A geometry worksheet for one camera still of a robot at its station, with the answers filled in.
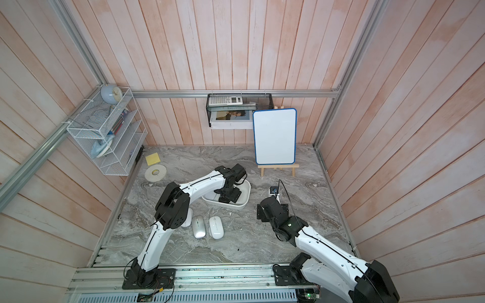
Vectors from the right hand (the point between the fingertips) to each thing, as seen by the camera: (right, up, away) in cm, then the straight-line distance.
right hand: (268, 204), depth 84 cm
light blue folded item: (-74, +26, -3) cm, 78 cm away
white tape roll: (-62, +13, +23) cm, 67 cm away
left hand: (-19, +1, +12) cm, 23 cm away
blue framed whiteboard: (+5, +32, +6) cm, 33 cm away
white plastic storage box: (-27, +1, +10) cm, 29 cm away
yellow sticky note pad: (-67, +21, +31) cm, 77 cm away
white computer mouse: (-24, -11, 0) cm, 26 cm away
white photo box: (-17, +41, +9) cm, 45 cm away
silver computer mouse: (-32, -11, +1) cm, 34 cm away
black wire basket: (-15, +44, +4) cm, 47 cm away
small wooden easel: (+16, +17, +15) cm, 28 cm away
